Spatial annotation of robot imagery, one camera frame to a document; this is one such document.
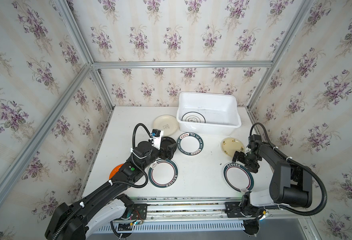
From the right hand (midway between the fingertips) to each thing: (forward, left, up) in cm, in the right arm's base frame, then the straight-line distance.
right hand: (239, 166), depth 87 cm
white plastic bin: (+46, +2, +1) cm, 46 cm away
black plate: (+18, +44, +1) cm, 48 cm away
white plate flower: (+41, +23, -1) cm, 48 cm away
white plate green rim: (-6, +2, -2) cm, 6 cm away
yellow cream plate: (+15, +2, -1) cm, 15 cm away
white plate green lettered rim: (+17, +28, -2) cm, 33 cm away
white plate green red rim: (-2, +46, -4) cm, 46 cm away
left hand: (+6, +41, +20) cm, 46 cm away
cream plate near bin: (+34, +44, 0) cm, 55 cm away
